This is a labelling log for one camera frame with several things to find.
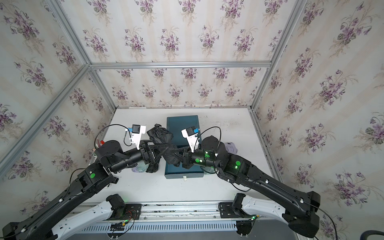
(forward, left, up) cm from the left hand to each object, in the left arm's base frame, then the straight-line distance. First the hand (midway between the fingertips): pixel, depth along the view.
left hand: (166, 147), depth 58 cm
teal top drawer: (-4, -2, -15) cm, 16 cm away
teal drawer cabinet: (+22, -1, -13) cm, 26 cm away
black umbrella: (-2, -3, -2) cm, 4 cm away
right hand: (-2, -3, -2) cm, 4 cm away
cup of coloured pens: (+16, +43, -23) cm, 51 cm away
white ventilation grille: (-23, +1, -35) cm, 42 cm away
